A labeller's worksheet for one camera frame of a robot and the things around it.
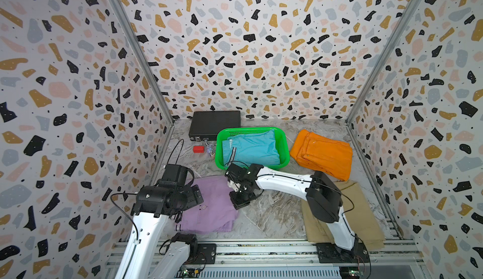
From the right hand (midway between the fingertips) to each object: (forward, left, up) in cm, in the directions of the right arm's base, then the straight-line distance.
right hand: (233, 208), depth 81 cm
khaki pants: (-1, -56, -6) cm, 56 cm away
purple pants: (-2, +7, 0) cm, 7 cm away
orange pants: (+31, -50, -4) cm, 59 cm away
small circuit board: (-23, +15, -4) cm, 28 cm away
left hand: (-2, +14, +14) cm, 20 cm away
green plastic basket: (+37, -23, +2) cm, 43 cm away
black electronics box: (+56, +24, -6) cm, 61 cm away
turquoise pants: (+33, -11, -1) cm, 35 cm away
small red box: (+34, +24, -3) cm, 41 cm away
